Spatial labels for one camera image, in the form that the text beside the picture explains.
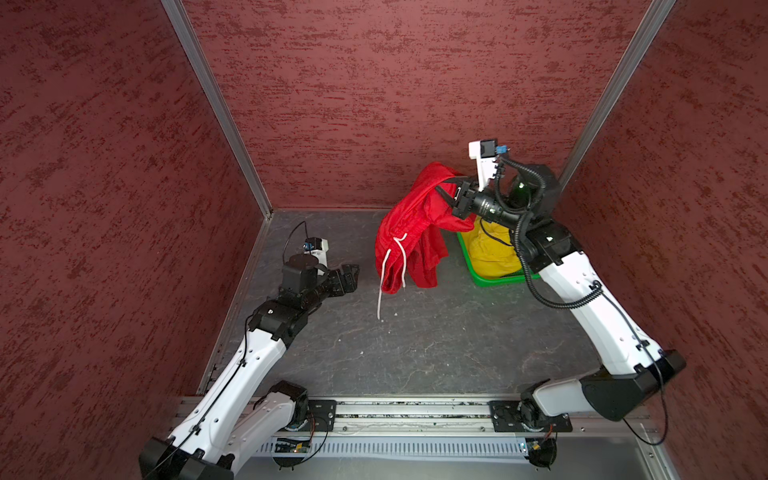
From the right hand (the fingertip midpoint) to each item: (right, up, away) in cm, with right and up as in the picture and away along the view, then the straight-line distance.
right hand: (431, 186), depth 60 cm
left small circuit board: (-33, -62, +12) cm, 71 cm away
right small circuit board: (+28, -62, +10) cm, 69 cm away
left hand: (-20, -21, +17) cm, 33 cm away
